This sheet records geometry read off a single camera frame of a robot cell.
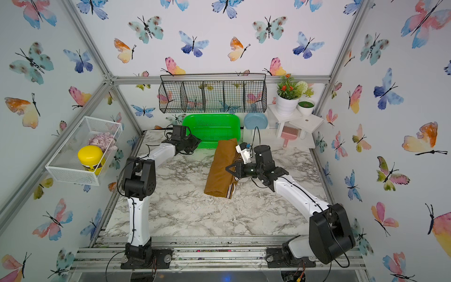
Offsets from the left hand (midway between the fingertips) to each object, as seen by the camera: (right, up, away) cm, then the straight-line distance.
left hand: (203, 138), depth 104 cm
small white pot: (+60, +18, -3) cm, 62 cm away
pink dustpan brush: (+55, +4, +13) cm, 56 cm away
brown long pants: (+12, -20, -29) cm, 37 cm away
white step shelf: (+42, +10, -6) cm, 43 cm away
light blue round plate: (+31, +12, +2) cm, 34 cm away
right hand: (+16, -14, -27) cm, 34 cm away
